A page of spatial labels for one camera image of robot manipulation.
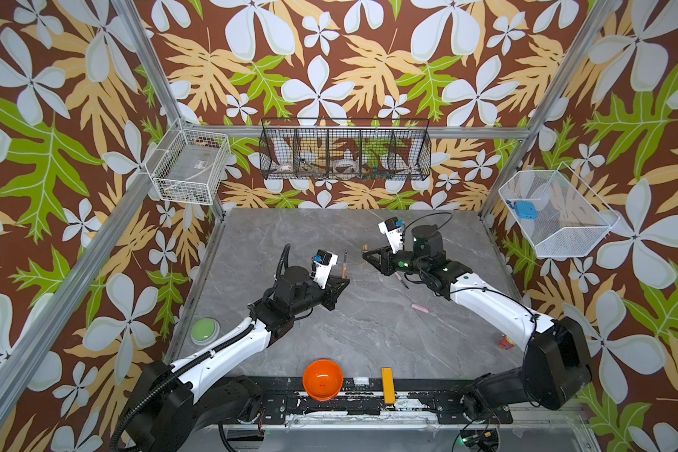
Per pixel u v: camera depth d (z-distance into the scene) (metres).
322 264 0.66
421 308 0.93
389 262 0.69
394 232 0.71
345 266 0.73
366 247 0.78
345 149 0.97
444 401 0.76
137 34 0.71
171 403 0.40
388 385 0.78
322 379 0.78
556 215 0.83
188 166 0.86
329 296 0.67
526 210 0.87
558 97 0.84
